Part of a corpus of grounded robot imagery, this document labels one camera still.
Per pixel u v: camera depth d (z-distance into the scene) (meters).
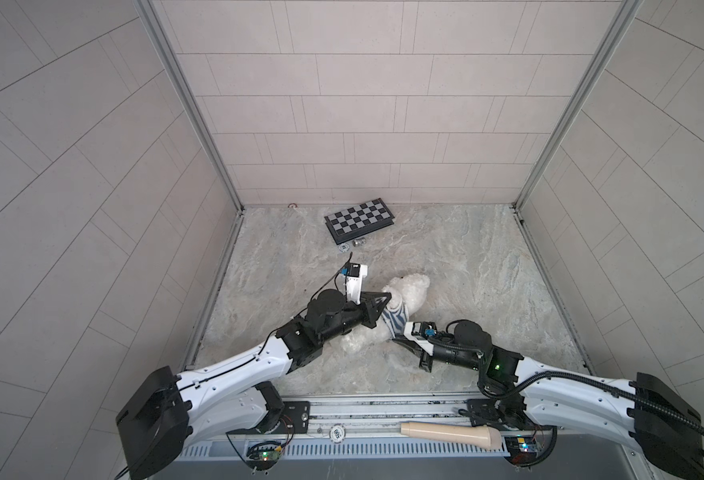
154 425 0.38
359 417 0.72
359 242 1.04
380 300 0.69
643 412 0.42
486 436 0.66
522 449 0.68
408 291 0.77
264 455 0.65
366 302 0.62
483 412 0.71
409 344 0.62
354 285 0.65
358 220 1.08
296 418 0.70
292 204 1.20
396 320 0.71
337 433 0.69
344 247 1.05
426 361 0.63
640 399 0.43
